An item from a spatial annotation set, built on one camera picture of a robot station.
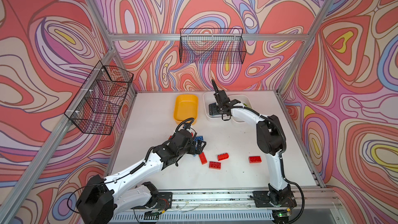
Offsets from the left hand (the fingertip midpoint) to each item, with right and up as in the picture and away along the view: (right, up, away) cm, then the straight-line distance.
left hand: (198, 141), depth 81 cm
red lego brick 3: (+10, -14, +3) cm, 17 cm away
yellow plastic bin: (-10, +19, +32) cm, 38 cm away
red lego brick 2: (+14, -10, +5) cm, 18 cm away
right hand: (+13, +15, +20) cm, 28 cm away
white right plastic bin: (+32, +24, +28) cm, 49 cm away
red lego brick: (+3, -11, +6) cm, 12 cm away
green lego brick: (+33, +20, +28) cm, 47 cm away
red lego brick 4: (+31, -10, +3) cm, 33 cm away
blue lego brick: (0, -1, +13) cm, 13 cm away
